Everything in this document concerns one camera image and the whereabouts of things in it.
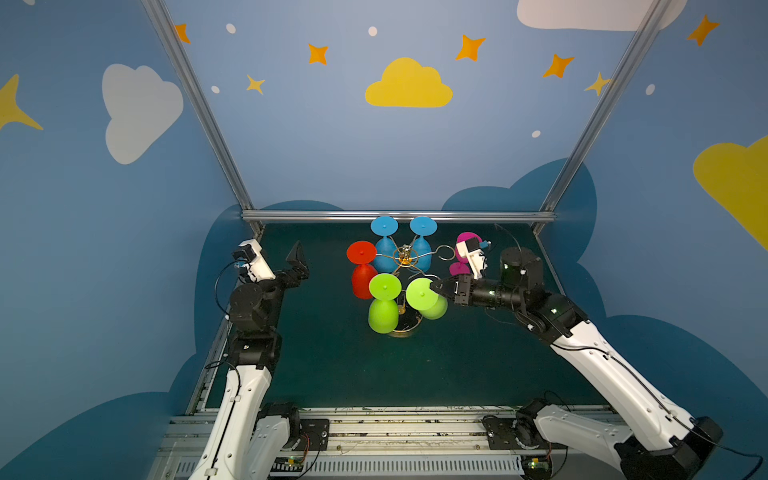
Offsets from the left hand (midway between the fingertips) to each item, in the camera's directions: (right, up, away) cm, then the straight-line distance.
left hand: (279, 246), depth 69 cm
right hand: (+36, -8, -3) cm, 37 cm away
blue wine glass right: (+34, -2, +6) cm, 35 cm away
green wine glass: (+24, -16, +4) cm, 29 cm away
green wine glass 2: (+34, -12, -3) cm, 36 cm away
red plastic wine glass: (+19, -2, +6) cm, 20 cm away
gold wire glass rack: (+30, -3, +6) cm, 31 cm away
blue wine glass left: (+25, -2, +17) cm, 31 cm away
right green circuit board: (+63, -55, +4) cm, 84 cm away
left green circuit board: (+1, -54, +4) cm, 54 cm away
